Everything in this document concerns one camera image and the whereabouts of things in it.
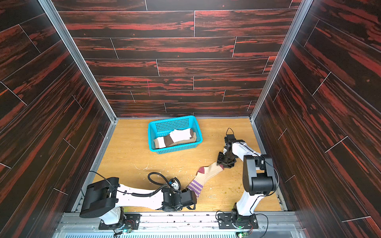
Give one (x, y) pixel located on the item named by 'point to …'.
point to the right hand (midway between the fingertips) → (223, 164)
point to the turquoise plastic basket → (164, 127)
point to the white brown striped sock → (177, 135)
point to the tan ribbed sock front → (193, 139)
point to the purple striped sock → (203, 174)
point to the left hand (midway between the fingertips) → (192, 201)
